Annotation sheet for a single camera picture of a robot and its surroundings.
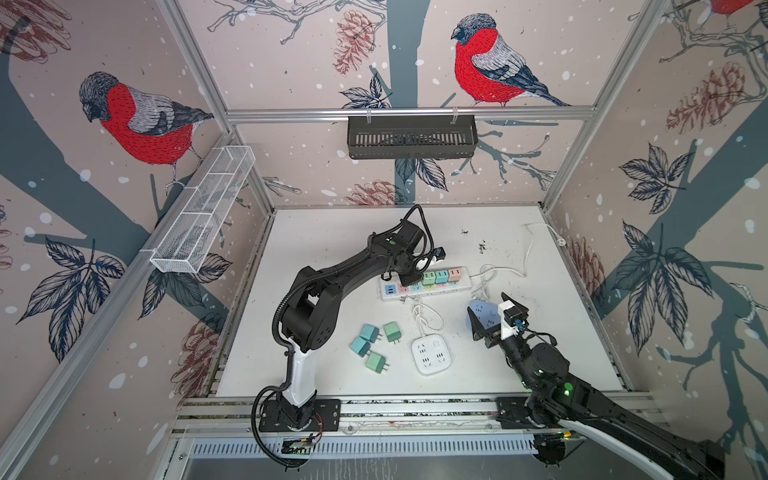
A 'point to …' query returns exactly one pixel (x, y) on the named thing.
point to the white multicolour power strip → (393, 289)
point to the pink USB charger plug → (454, 275)
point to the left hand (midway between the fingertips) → (418, 271)
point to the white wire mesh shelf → (201, 210)
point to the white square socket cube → (431, 354)
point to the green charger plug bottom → (376, 363)
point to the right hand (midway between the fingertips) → (484, 305)
